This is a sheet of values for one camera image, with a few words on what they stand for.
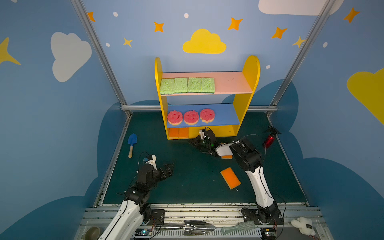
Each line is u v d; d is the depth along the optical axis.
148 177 0.63
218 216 0.77
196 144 0.94
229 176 0.88
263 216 0.65
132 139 1.04
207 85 0.76
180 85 0.76
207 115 0.97
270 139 0.96
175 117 0.96
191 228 0.70
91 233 0.67
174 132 1.05
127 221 0.52
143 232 0.71
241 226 0.72
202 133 1.02
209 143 0.87
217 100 1.15
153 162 0.75
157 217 0.75
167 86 0.75
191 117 0.96
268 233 0.72
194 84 0.77
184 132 1.08
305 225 0.70
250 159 0.61
